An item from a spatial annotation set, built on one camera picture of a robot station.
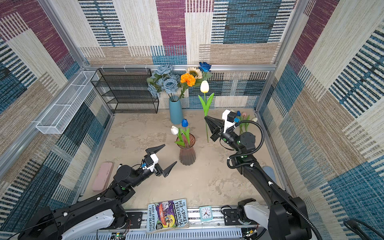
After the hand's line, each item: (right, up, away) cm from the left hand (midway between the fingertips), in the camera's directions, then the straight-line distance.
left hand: (169, 151), depth 67 cm
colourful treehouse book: (-2, -32, +6) cm, 32 cm away
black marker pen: (-33, -13, +24) cm, 43 cm away
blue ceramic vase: (-1, +22, +36) cm, 42 cm away
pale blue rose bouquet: (-7, +38, +22) cm, 44 cm away
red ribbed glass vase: (+7, -8, +29) cm, 31 cm away
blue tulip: (+6, +12, +7) cm, 15 cm away
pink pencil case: (-40, -17, +18) cm, 47 cm away
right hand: (+16, +14, -1) cm, 21 cm away
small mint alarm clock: (+17, -32, +7) cm, 37 cm away
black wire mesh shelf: (-37, +36, +41) cm, 66 cm away
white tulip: (+2, +9, +7) cm, 11 cm away
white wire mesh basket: (-53, +13, +3) cm, 55 cm away
